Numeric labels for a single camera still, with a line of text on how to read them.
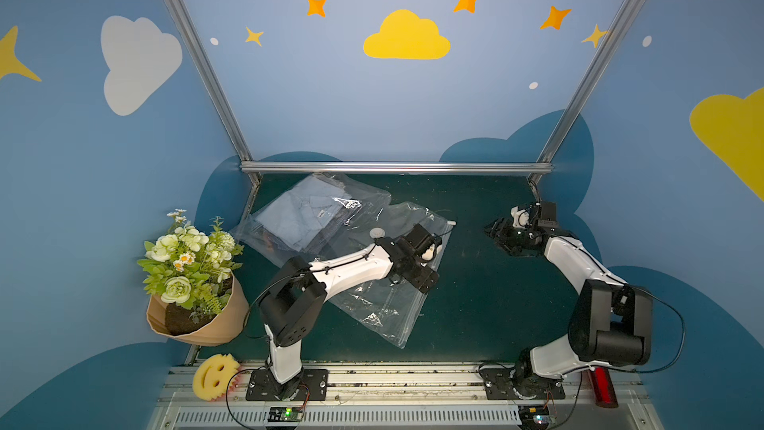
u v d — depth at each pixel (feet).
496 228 2.71
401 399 2.41
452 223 3.53
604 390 2.35
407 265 2.09
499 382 2.46
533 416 2.34
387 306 2.82
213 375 2.36
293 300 1.56
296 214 3.35
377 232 3.42
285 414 2.33
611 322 1.47
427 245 2.28
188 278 2.11
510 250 2.68
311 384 2.45
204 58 2.80
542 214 2.36
